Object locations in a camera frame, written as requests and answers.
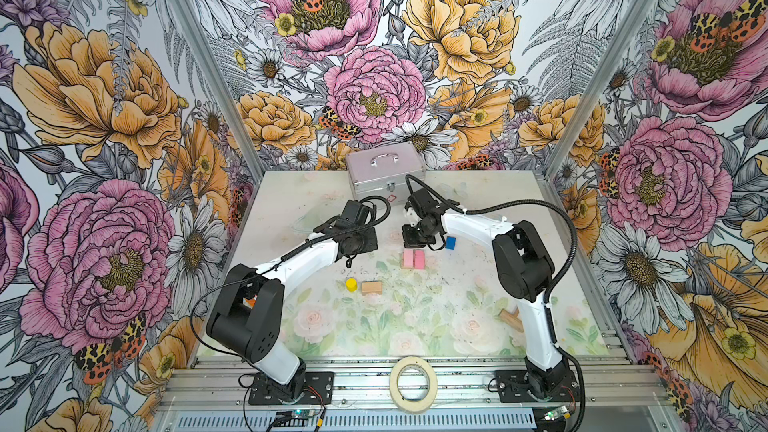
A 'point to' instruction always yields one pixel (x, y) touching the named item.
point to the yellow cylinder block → (351, 284)
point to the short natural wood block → (371, 287)
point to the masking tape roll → (409, 406)
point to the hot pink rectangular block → (419, 259)
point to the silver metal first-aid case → (382, 171)
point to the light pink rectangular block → (408, 258)
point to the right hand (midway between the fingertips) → (407, 251)
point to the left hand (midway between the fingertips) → (368, 248)
